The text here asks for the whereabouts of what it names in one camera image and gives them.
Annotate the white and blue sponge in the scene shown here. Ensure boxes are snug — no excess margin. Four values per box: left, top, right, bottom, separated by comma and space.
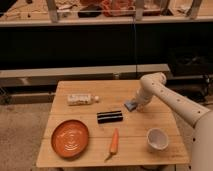
124, 100, 137, 111

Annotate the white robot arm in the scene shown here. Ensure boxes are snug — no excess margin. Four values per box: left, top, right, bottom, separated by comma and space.
135, 72, 213, 171

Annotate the black rectangular case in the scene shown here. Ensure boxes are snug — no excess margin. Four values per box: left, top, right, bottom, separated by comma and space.
97, 111, 123, 124

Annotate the orange carrot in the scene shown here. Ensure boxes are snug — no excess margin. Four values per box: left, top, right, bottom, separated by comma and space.
105, 129, 119, 161

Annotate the wooden table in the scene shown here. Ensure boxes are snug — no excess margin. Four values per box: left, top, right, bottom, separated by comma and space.
36, 80, 189, 168

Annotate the clear plastic bottle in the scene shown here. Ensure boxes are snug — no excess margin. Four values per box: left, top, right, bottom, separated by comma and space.
67, 94, 100, 106

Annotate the orange plate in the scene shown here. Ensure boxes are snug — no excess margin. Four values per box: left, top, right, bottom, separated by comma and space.
51, 120, 89, 158

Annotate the red cloth on shelf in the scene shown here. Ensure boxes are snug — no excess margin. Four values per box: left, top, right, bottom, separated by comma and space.
101, 0, 135, 17

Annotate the blue hanging cable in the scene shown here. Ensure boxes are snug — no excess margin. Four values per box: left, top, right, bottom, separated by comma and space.
132, 15, 139, 80

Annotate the grey metal bench rail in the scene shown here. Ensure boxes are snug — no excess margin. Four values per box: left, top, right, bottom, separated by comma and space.
0, 64, 169, 87

